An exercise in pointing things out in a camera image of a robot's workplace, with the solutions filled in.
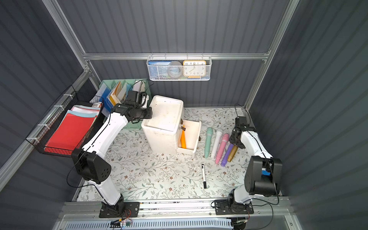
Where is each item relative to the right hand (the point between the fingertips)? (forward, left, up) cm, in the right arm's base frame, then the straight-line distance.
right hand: (241, 142), depth 88 cm
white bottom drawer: (+9, +33, -6) cm, 34 cm away
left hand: (+11, +56, +16) cm, 60 cm away
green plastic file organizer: (+30, +84, +16) cm, 90 cm away
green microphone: (+12, +18, -7) cm, 22 cm away
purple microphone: (-7, +9, -8) cm, 14 cm away
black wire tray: (+11, +98, +24) cm, 101 cm away
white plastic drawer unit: (-3, +47, +16) cm, 49 cm away
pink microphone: (+7, +7, -7) cm, 12 cm away
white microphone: (+4, +14, -7) cm, 16 cm away
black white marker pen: (-22, +23, -9) cm, 33 cm away
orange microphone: (+4, +36, -6) cm, 37 cm away
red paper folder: (-6, +92, +20) cm, 94 cm away
